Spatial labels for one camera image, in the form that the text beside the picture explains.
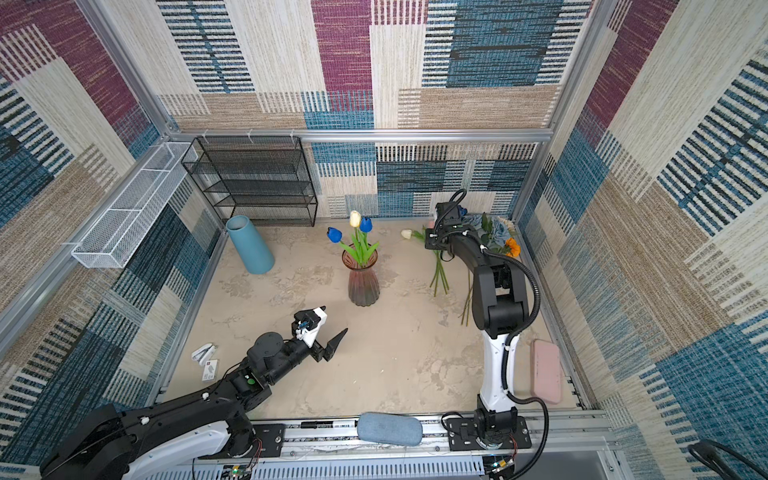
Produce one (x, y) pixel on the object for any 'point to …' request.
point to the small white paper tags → (200, 355)
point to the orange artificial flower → (513, 247)
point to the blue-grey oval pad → (389, 429)
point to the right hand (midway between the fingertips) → (434, 241)
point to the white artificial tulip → (440, 271)
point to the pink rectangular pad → (546, 371)
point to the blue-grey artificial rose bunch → (495, 233)
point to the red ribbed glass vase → (362, 280)
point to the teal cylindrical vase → (254, 253)
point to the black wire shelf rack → (254, 180)
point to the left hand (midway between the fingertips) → (334, 314)
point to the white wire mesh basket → (109, 241)
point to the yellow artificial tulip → (355, 222)
